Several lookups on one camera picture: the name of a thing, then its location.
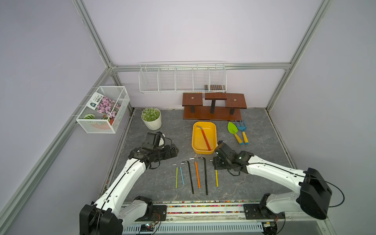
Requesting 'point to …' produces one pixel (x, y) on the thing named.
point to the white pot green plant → (152, 117)
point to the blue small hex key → (181, 173)
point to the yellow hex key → (217, 179)
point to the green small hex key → (176, 175)
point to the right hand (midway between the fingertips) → (215, 161)
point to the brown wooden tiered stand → (194, 109)
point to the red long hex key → (204, 137)
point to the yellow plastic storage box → (198, 140)
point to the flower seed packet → (103, 105)
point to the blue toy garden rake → (243, 128)
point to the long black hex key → (203, 157)
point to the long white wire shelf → (182, 77)
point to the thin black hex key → (190, 174)
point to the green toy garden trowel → (233, 129)
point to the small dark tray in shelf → (215, 87)
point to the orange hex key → (197, 172)
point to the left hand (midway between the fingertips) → (172, 153)
